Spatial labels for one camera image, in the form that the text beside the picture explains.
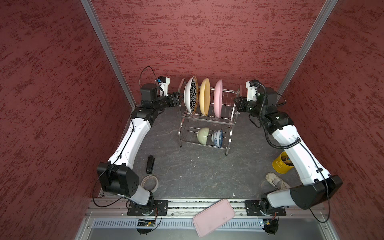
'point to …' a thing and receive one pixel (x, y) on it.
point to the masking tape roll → (150, 183)
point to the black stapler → (150, 162)
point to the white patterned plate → (191, 95)
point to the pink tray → (213, 217)
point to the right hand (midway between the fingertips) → (234, 101)
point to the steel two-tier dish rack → (191, 124)
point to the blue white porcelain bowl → (217, 137)
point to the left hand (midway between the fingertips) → (181, 98)
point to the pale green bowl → (202, 135)
